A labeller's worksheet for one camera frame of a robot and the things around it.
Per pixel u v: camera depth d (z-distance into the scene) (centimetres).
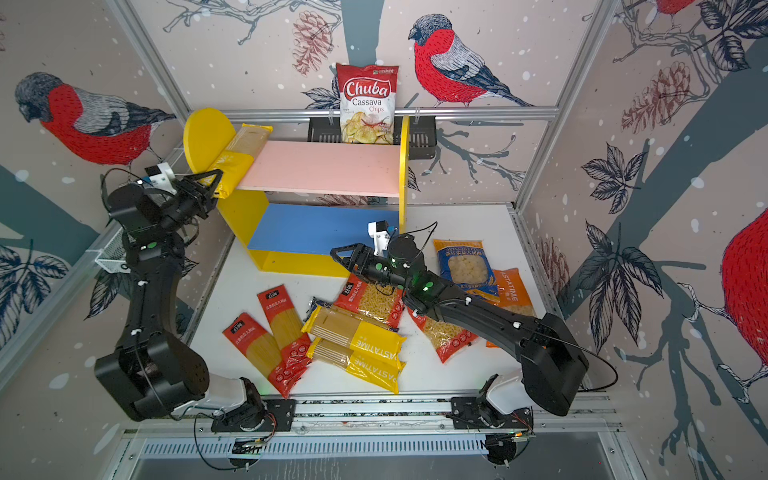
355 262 63
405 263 55
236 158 73
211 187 65
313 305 90
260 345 83
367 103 85
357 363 79
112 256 66
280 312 90
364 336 82
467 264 98
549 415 44
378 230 69
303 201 126
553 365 41
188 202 62
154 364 41
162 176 64
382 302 90
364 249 64
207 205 66
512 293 90
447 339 83
